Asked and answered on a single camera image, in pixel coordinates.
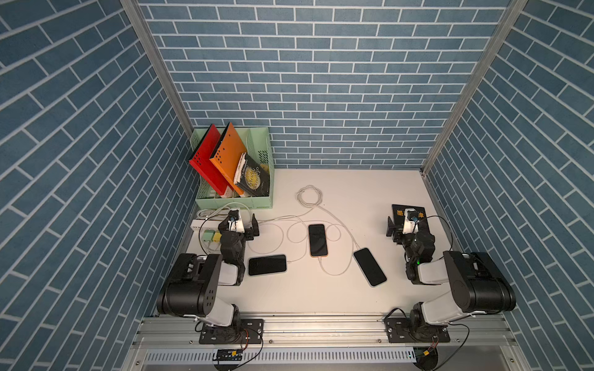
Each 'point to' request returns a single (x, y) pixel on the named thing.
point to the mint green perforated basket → (256, 141)
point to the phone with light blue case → (261, 265)
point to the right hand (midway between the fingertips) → (404, 217)
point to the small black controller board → (228, 355)
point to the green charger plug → (208, 235)
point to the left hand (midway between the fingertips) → (247, 214)
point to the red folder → (203, 165)
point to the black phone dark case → (369, 267)
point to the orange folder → (228, 154)
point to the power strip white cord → (227, 205)
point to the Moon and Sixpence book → (252, 176)
